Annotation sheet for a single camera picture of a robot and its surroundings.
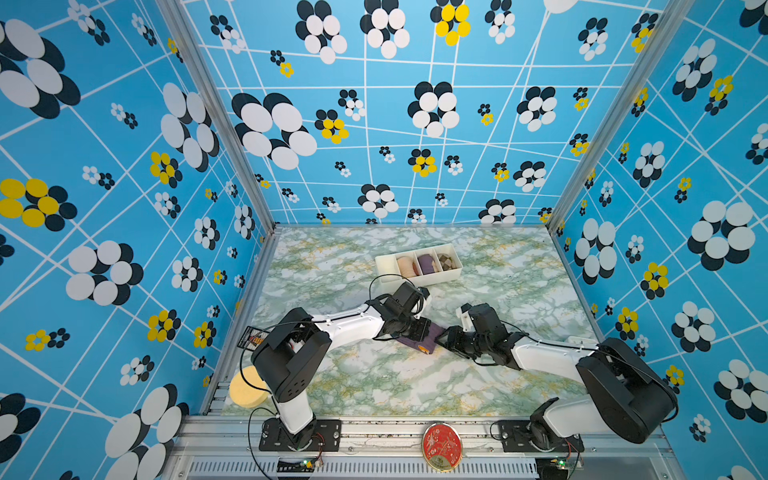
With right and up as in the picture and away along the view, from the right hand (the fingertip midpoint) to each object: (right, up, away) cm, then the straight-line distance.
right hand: (440, 342), depth 88 cm
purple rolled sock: (-2, +23, +15) cm, 28 cm away
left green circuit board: (-39, -26, -16) cm, 49 cm away
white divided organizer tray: (-5, +22, +13) cm, 26 cm away
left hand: (-3, +3, -2) cm, 5 cm away
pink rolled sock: (-9, +22, +13) cm, 27 cm away
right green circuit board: (+26, -23, -17) cm, 39 cm away
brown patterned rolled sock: (+4, +24, +14) cm, 28 cm away
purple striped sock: (-4, 0, -2) cm, 4 cm away
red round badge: (-2, -19, -19) cm, 27 cm away
